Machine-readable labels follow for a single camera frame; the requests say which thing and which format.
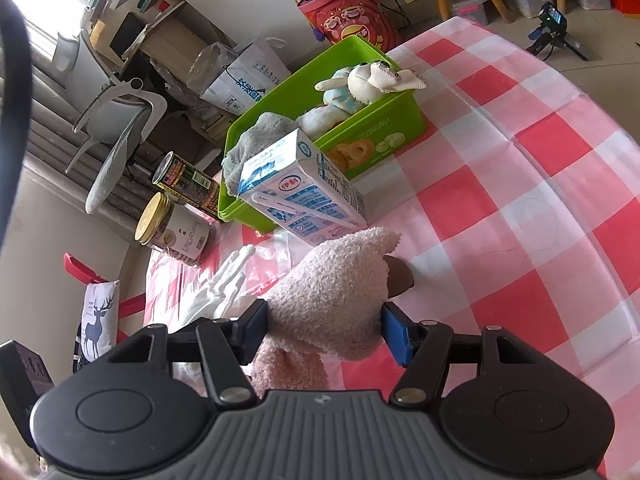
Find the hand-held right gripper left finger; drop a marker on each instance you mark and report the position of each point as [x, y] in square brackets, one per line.
[255, 327]

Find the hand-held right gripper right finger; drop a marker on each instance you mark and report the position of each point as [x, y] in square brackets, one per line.
[395, 332]

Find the white glove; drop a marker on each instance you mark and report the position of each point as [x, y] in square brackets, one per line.
[220, 285]

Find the grey green towel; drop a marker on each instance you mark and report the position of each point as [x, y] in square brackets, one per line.
[260, 135]

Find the green plastic bin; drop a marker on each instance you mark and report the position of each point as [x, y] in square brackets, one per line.
[380, 125]

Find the cream bunny plush blue outfit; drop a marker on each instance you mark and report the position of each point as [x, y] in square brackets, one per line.
[370, 82]

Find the white deer print bag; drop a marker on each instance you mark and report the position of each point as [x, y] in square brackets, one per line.
[97, 315]

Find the clear jar gold lid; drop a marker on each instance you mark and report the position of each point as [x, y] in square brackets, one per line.
[175, 235]

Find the blue white milk carton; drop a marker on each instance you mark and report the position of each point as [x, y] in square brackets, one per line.
[300, 195]

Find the black yellow drink can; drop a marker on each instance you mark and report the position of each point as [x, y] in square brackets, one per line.
[190, 185]

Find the red white checkered tablecloth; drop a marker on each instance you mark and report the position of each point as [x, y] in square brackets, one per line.
[500, 200]

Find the white paper bag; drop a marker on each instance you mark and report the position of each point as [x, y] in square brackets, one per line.
[245, 85]

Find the grey white office chair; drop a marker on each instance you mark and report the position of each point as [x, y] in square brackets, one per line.
[115, 110]

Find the wooden desk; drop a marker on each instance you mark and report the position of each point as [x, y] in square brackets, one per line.
[160, 30]

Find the red snack bucket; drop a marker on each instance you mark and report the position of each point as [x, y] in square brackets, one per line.
[350, 15]

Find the clear storage box pink contents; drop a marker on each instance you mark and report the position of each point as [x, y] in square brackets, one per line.
[467, 2]

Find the phone on black tripod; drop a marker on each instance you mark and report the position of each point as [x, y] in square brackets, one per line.
[552, 15]

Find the red chair frame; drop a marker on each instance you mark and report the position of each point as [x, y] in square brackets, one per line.
[75, 265]

